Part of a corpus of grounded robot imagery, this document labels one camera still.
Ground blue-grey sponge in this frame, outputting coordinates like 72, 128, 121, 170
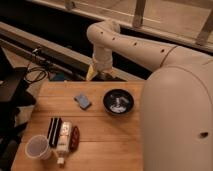
74, 94, 92, 110

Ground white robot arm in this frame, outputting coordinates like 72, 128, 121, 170
87, 20, 213, 171

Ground dark ceramic bowl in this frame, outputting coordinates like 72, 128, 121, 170
103, 89, 134, 116

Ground white bottle with label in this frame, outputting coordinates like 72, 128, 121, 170
56, 122, 72, 166

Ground dark brown oval object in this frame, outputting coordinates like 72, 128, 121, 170
70, 126, 80, 151

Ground black and white striped box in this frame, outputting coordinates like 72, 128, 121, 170
47, 117, 62, 148

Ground black equipment at left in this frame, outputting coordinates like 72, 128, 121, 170
0, 48, 36, 171

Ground black cables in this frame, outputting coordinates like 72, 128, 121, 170
23, 46, 53, 85

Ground metal rail beam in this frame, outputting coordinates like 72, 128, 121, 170
0, 21, 92, 73

